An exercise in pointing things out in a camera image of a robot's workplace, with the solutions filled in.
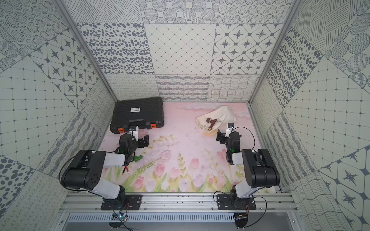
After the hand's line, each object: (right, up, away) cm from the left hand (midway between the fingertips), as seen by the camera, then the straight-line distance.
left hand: (139, 133), depth 95 cm
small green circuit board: (-3, -38, -24) cm, 45 cm away
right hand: (+58, +1, 0) cm, 58 cm away
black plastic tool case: (+1, +14, +11) cm, 17 cm away
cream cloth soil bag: (+53, +8, +10) cm, 54 cm away
